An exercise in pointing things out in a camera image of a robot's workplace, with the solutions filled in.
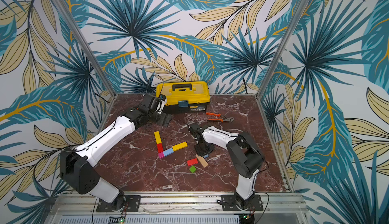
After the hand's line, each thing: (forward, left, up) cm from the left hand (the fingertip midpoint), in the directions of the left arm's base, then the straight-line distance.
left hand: (162, 117), depth 82 cm
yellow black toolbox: (+19, -11, -4) cm, 22 cm away
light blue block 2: (-14, -24, -17) cm, 33 cm away
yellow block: (-2, +5, -18) cm, 19 cm away
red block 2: (-17, -17, -19) cm, 30 cm away
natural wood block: (-16, -22, -18) cm, 33 cm away
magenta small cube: (-13, +1, -19) cm, 23 cm away
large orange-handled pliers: (+13, -42, -18) cm, 47 cm away
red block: (-10, +3, -18) cm, 21 cm away
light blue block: (-11, -2, -19) cm, 22 cm away
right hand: (-11, -24, -19) cm, 33 cm away
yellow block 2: (-7, -9, -19) cm, 22 cm away
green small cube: (-21, -17, -19) cm, 33 cm away
